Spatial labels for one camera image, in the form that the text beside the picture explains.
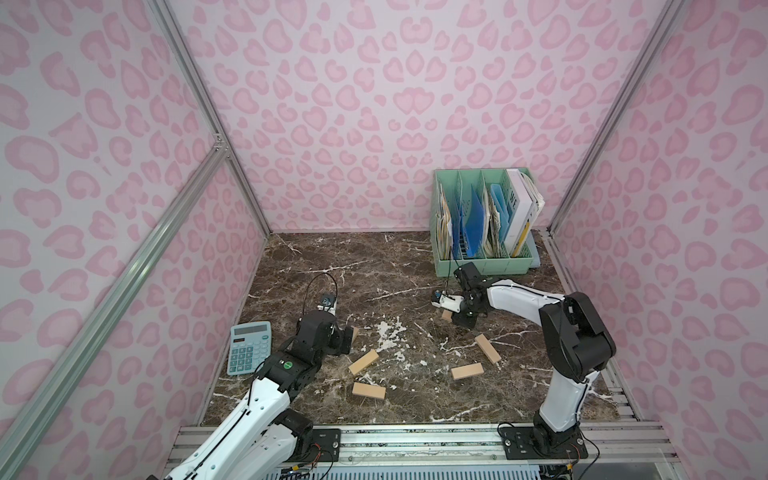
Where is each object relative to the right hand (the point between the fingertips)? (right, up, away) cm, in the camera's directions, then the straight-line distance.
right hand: (456, 313), depth 97 cm
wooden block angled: (+8, -9, -8) cm, 15 cm away
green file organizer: (0, +41, +10) cm, 43 cm away
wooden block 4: (+1, -14, -12) cm, 19 cm away
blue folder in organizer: (+10, +30, +16) cm, 36 cm away
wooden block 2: (-28, -12, -9) cm, 32 cm away
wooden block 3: (-27, -18, -15) cm, 36 cm away
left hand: (-37, +1, -17) cm, 40 cm away
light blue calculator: (-63, -8, -9) cm, 64 cm away
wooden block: (-4, +1, -6) cm, 8 cm away
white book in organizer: (+22, +35, -4) cm, 41 cm away
